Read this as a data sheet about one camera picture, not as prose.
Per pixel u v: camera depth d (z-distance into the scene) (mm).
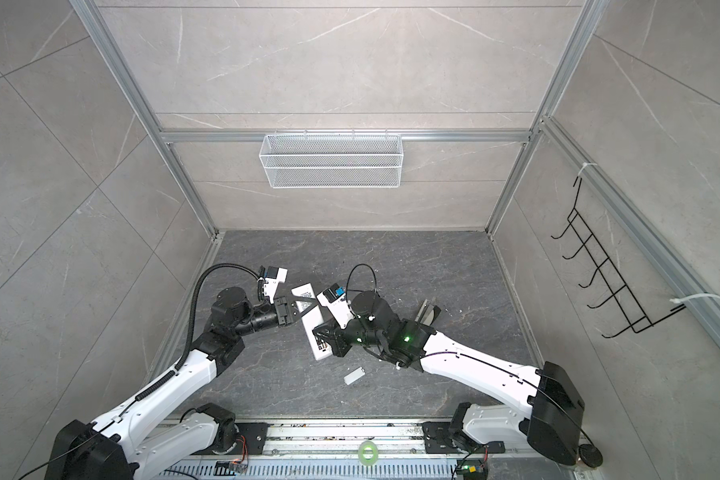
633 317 604
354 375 837
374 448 719
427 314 932
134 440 420
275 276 687
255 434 733
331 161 1007
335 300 605
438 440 730
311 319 698
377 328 534
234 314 593
